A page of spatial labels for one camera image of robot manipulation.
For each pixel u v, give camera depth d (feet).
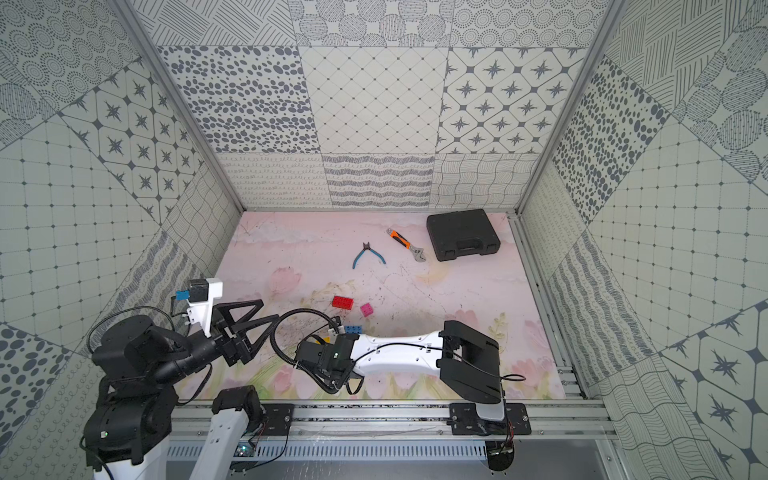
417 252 3.52
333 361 1.79
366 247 3.61
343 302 3.13
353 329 2.89
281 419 2.45
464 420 2.40
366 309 3.04
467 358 1.59
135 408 1.25
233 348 1.50
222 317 1.66
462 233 3.59
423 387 2.62
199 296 1.51
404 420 2.51
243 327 1.56
